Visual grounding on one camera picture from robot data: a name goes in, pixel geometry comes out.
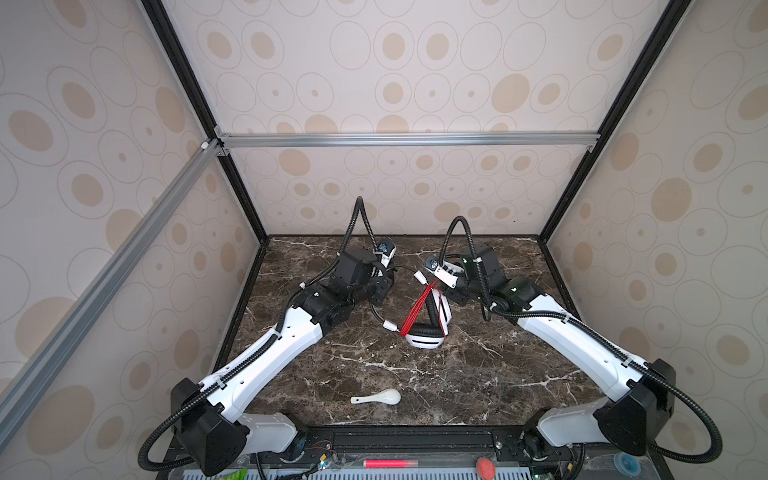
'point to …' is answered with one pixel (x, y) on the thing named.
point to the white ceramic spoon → (388, 396)
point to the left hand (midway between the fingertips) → (392, 270)
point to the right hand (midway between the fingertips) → (450, 270)
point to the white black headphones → (431, 330)
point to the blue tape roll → (628, 463)
